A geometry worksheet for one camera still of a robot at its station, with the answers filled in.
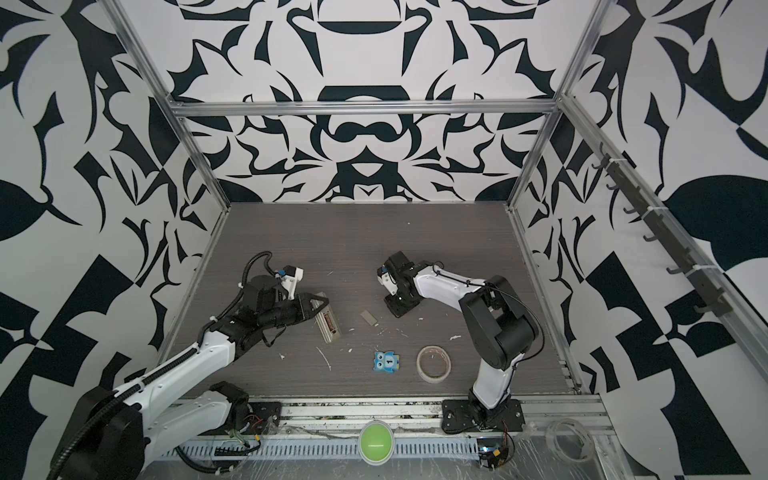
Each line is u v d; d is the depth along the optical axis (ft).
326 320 2.59
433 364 2.72
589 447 2.23
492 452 2.33
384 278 2.82
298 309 2.34
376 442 2.27
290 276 2.51
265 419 2.40
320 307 2.58
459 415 2.44
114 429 1.33
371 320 2.95
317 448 2.13
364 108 2.99
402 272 2.42
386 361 2.67
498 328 1.57
